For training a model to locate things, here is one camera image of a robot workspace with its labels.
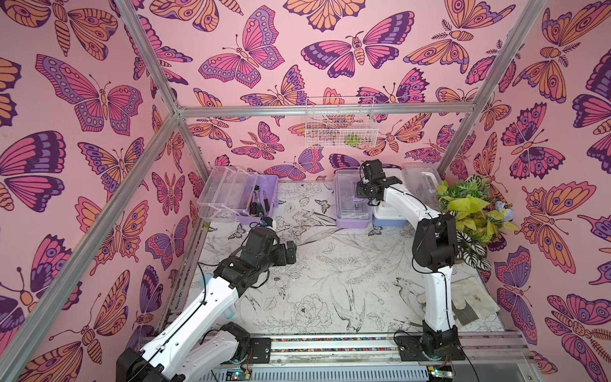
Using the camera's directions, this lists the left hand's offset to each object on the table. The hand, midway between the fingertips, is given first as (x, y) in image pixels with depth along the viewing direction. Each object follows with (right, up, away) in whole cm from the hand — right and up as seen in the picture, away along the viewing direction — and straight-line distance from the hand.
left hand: (287, 245), depth 79 cm
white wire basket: (+20, +46, +17) cm, 53 cm away
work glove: (+64, -20, +5) cm, 67 cm away
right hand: (+32, +21, +23) cm, 45 cm away
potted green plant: (+64, +9, 0) cm, 65 cm away
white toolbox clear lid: (+58, +25, +28) cm, 69 cm away
